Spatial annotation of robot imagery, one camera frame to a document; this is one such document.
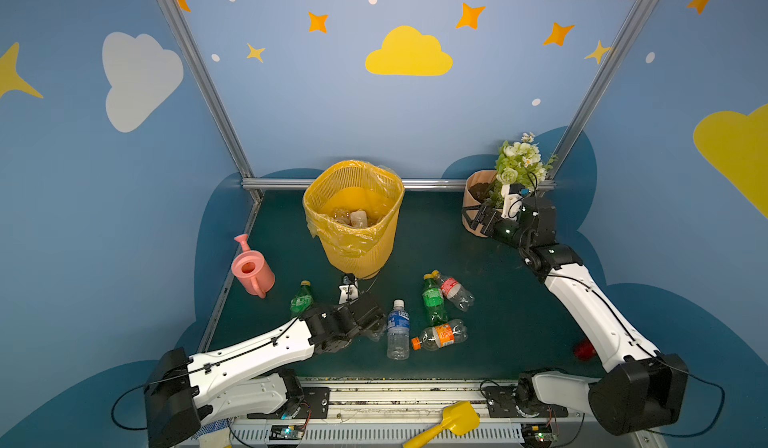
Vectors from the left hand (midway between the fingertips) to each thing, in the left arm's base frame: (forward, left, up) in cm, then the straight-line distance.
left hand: (368, 318), depth 78 cm
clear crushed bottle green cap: (+33, +5, +2) cm, 34 cm away
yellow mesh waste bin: (+38, +7, +3) cm, 38 cm away
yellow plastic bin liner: (+37, +7, +3) cm, 38 cm away
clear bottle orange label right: (-2, -19, -6) cm, 20 cm away
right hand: (+23, -28, +19) cm, 41 cm away
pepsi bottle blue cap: (-8, -3, +14) cm, 17 cm away
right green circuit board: (-24, -44, -11) cm, 51 cm away
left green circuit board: (-24, +19, -11) cm, 33 cm away
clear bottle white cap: (+32, +10, +4) cm, 34 cm away
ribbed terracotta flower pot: (+49, -38, +2) cm, 62 cm away
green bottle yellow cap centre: (+9, -19, -5) cm, 21 cm away
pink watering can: (+14, +35, +1) cm, 38 cm away
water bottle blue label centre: (-1, -8, -6) cm, 11 cm away
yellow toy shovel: (-21, -23, -9) cm, 32 cm away
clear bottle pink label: (+13, -27, -11) cm, 32 cm away
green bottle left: (+8, +20, -7) cm, 23 cm away
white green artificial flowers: (+42, -45, +19) cm, 64 cm away
